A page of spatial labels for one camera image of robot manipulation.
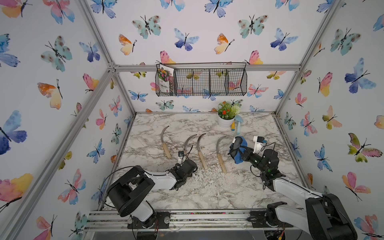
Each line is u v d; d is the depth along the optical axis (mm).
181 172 698
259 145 755
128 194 440
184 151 991
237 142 802
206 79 984
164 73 884
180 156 809
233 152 826
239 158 789
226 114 1010
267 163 634
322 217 413
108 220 755
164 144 1010
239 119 1147
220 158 956
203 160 934
